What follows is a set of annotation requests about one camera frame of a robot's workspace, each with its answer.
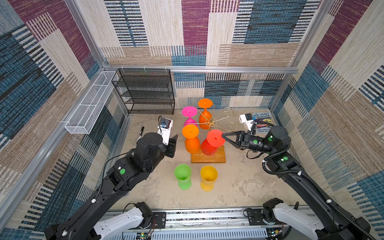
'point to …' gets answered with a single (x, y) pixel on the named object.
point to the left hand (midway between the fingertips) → (173, 132)
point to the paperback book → (264, 117)
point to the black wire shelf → (146, 91)
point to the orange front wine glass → (192, 142)
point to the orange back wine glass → (205, 103)
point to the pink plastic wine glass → (189, 111)
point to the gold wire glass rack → (212, 121)
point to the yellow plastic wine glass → (208, 174)
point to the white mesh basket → (82, 119)
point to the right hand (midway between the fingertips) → (222, 140)
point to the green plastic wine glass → (183, 174)
